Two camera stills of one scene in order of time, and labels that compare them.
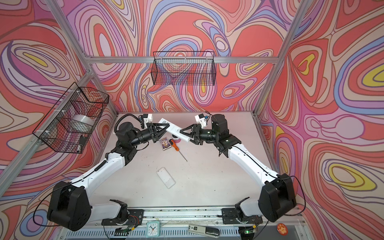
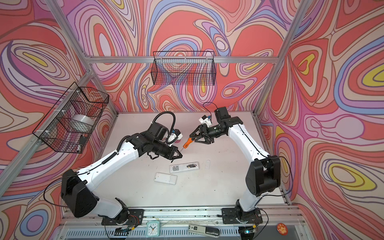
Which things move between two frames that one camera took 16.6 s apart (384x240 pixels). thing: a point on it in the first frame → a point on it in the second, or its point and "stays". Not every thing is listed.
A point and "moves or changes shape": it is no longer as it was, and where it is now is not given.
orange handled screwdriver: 174,145 moves or changes shape
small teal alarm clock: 153,229 stays
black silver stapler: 210,232 stays
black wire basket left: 68,125 stays
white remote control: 175,131 → 182,167
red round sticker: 282,229 stays
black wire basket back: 183,68 stays
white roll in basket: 81,123 stays
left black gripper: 152,133 → 171,156
